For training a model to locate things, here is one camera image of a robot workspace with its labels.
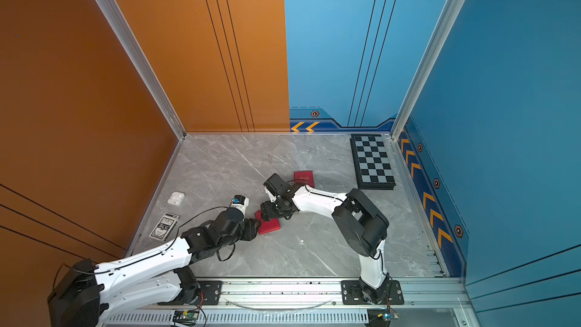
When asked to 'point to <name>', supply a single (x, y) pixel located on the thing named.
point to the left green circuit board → (186, 317)
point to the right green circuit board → (380, 317)
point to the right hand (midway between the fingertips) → (268, 214)
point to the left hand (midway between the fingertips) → (259, 220)
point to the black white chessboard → (371, 163)
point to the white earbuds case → (175, 198)
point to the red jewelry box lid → (305, 177)
